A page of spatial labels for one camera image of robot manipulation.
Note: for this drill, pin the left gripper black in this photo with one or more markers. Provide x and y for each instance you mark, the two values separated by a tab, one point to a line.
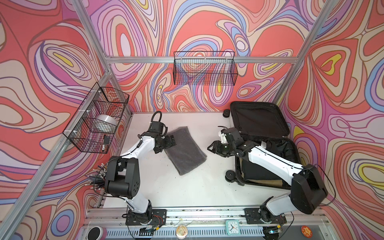
168	143

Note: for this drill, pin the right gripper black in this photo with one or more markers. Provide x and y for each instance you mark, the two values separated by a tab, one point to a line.
217	144

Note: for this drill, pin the grey towel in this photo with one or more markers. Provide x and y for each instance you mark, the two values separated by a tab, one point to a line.
186	155

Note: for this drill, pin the black suitcase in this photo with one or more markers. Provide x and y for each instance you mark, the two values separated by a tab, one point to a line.
257	122

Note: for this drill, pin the black t-shirt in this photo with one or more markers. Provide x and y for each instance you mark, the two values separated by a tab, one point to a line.
281	147

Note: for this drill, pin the khaki shorts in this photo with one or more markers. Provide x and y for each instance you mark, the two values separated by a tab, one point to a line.
271	183

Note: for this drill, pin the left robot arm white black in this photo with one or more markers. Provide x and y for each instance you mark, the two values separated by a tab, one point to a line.
122	178

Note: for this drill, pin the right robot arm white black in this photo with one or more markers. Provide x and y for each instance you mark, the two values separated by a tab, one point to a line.
308	189

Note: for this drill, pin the small black device in basket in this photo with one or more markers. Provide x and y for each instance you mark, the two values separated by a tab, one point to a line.
106	141

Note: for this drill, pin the red pen cup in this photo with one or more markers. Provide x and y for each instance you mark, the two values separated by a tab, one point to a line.
96	180

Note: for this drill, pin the small teal clock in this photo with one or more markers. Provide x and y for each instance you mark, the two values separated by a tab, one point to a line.
232	227

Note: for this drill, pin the round beige badge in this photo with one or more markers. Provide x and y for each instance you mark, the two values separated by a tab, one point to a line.
181	232

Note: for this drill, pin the black round speaker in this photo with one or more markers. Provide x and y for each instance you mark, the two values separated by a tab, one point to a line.
96	233

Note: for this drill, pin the round orange sticker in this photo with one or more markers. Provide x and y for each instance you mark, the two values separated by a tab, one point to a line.
306	231

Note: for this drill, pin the black wire basket left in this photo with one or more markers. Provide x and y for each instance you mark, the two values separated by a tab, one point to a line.
81	130

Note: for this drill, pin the black wire basket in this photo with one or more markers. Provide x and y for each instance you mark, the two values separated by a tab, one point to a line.
81	130
205	68

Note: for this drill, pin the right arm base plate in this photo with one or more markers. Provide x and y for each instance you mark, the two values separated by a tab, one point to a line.
255	215

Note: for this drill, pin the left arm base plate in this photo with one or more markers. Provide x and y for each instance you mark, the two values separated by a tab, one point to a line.
155	218

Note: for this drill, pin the black wire basket back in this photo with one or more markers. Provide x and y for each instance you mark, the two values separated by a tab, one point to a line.
205	68

